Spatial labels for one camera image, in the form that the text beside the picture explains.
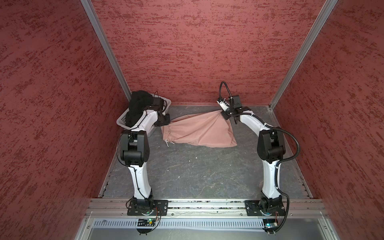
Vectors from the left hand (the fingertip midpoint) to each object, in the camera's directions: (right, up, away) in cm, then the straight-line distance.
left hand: (166, 124), depth 98 cm
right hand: (+41, +9, +4) cm, 42 cm away
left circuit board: (-4, -47, -27) cm, 54 cm away
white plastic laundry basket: (-31, +2, +2) cm, 31 cm away
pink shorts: (+29, -3, 0) cm, 30 cm away
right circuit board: (+57, -48, -27) cm, 79 cm away
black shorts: (-22, +18, +12) cm, 31 cm away
